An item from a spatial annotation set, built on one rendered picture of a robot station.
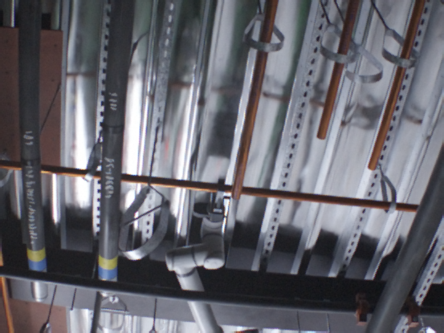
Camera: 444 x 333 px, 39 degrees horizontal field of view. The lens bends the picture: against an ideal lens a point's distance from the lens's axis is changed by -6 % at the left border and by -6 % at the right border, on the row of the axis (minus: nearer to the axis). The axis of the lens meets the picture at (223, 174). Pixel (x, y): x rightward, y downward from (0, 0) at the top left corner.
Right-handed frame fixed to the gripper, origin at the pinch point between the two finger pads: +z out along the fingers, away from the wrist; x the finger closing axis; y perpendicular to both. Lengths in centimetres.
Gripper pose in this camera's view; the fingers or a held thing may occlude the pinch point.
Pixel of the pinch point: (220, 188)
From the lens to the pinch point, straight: 254.7
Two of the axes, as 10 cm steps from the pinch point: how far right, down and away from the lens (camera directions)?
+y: 9.9, 1.1, 0.9
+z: 1.4, -6.1, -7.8
